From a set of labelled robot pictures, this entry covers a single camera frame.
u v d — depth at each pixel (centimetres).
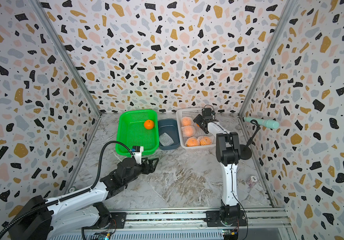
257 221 76
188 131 103
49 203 43
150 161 73
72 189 77
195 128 108
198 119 103
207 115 90
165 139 99
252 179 82
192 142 97
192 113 125
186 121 109
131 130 110
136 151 71
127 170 61
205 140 97
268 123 72
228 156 63
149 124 109
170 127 113
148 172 72
